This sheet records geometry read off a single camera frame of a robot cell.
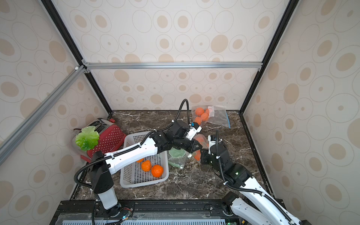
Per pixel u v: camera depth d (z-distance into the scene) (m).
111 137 0.87
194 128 0.66
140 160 0.53
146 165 0.83
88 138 0.78
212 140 0.64
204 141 0.75
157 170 0.80
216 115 1.13
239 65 0.90
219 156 0.51
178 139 0.59
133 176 0.85
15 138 0.53
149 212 0.73
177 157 0.89
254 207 0.47
